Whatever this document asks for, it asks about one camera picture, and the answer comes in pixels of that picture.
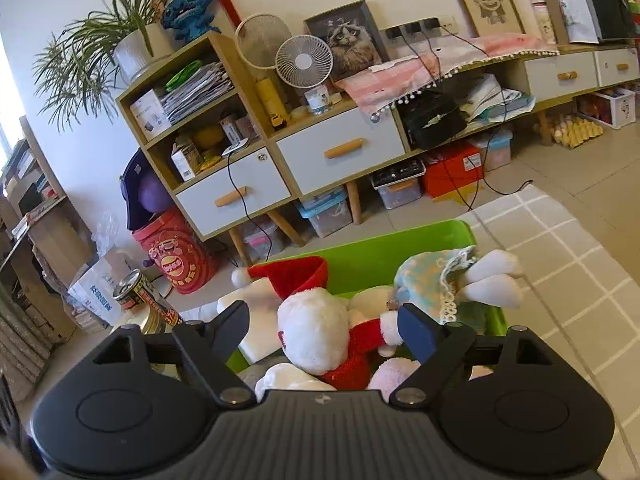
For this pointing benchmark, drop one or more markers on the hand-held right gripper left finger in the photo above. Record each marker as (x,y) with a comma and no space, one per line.
(230,327)

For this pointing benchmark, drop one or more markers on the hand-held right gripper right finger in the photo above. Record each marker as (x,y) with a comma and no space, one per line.
(420,332)

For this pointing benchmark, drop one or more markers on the white sponge block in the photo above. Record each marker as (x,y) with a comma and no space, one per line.
(262,340)

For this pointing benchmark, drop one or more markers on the rabbit doll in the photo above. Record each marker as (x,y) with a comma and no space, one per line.
(430,275)

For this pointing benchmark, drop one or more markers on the white plush with red hat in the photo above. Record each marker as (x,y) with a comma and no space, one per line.
(310,330)

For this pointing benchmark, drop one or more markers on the green plastic bin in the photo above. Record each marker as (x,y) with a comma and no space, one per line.
(360,260)

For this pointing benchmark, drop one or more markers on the pink plush toy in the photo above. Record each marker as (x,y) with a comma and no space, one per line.
(395,375)

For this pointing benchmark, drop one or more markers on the glass jar with gold lid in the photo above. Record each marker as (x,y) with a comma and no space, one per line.
(147,322)

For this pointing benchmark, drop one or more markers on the red printed bucket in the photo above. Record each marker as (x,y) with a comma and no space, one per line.
(172,255)

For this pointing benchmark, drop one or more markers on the clear storage box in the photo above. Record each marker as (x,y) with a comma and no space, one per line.
(262,240)
(492,150)
(397,187)

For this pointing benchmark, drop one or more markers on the dark printed tin can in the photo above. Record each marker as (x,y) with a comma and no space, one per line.
(131,292)

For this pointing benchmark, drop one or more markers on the white paper bag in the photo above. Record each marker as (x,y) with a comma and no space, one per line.
(97,290)

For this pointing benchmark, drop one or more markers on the grey checkered tablecloth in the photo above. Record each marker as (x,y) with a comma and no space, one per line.
(550,260)

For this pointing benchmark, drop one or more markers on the clear box with blue lid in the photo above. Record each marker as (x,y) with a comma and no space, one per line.
(325,212)

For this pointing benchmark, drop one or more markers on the red cardboard box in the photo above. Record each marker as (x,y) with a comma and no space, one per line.
(450,170)

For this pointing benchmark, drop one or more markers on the small white carton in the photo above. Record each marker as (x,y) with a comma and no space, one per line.
(184,162)

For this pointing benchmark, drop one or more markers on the white charging pad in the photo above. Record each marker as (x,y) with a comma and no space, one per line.
(235,149)

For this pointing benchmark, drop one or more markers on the yellow round object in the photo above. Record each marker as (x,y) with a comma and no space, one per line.
(209,136)

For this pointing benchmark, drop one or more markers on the wooden cabinet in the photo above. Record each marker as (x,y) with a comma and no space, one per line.
(295,145)

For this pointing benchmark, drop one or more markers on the wooden bookshelf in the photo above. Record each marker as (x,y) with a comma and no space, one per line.
(45,240)

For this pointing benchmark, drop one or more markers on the black case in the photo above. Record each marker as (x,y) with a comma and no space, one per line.
(435,120)

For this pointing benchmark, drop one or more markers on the white product box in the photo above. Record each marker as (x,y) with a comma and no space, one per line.
(149,115)

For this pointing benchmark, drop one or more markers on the stack of grey magazines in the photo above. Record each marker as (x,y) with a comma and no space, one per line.
(197,92)

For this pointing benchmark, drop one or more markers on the white round tub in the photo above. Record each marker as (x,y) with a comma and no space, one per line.
(318,100)

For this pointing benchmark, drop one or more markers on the pile of white papers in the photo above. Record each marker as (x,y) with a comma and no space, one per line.
(495,100)

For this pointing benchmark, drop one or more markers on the green packet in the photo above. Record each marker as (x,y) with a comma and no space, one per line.
(182,75)

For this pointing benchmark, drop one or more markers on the white desk fan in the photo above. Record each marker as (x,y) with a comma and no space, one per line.
(304,62)

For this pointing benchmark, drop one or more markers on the pink cloth with pompom trim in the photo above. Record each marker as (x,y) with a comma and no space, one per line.
(450,57)

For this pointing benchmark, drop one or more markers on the round mesh swatter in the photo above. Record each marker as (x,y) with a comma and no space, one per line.
(262,40)

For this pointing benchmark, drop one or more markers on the framed cat picture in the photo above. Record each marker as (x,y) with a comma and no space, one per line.
(350,42)

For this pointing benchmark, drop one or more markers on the white box with triangle print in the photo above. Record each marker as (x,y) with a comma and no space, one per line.
(620,107)

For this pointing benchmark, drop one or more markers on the blue alien plush toy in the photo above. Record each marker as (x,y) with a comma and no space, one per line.
(190,15)

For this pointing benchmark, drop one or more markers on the potted green plant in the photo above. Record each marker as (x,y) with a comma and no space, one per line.
(100,40)

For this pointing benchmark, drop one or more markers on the framed cartoon drawing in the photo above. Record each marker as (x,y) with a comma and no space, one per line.
(485,0)

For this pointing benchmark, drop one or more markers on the white bottle with red label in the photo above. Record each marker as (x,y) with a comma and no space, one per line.
(541,12)

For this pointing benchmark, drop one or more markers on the white printed box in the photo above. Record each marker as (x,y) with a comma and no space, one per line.
(575,15)

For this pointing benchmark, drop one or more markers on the wall power strip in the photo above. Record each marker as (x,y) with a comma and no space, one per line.
(420,26)

